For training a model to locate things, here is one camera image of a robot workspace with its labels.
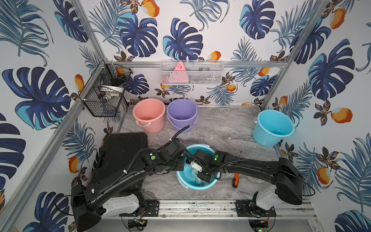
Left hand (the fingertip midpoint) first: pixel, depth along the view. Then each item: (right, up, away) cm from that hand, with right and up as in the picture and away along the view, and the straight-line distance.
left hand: (184, 164), depth 75 cm
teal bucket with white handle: (0, -9, +7) cm, 12 cm away
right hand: (+10, -6, +6) cm, 13 cm away
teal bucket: (+54, +19, +17) cm, 60 cm away
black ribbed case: (-41, +4, +13) cm, 43 cm away
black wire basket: (-50, +40, +15) cm, 66 cm away
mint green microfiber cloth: (+8, -9, +1) cm, 12 cm away
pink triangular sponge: (-3, +52, +15) cm, 54 cm away
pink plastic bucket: (-25, +28, +28) cm, 47 cm away
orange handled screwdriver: (+29, -11, +7) cm, 32 cm away
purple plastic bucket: (-3, +29, +38) cm, 48 cm away
